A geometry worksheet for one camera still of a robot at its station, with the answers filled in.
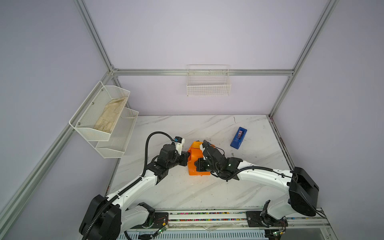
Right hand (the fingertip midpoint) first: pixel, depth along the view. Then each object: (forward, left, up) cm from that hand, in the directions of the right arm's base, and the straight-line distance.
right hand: (192, 163), depth 78 cm
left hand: (+5, +2, 0) cm, 6 cm away
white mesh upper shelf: (+17, +51, +17) cm, 57 cm away
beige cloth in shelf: (+23, +46, +17) cm, 54 cm away
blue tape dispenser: (+21, -28, -10) cm, 36 cm away
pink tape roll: (+27, -32, -8) cm, 42 cm away
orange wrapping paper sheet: (+5, -1, +3) cm, 6 cm away
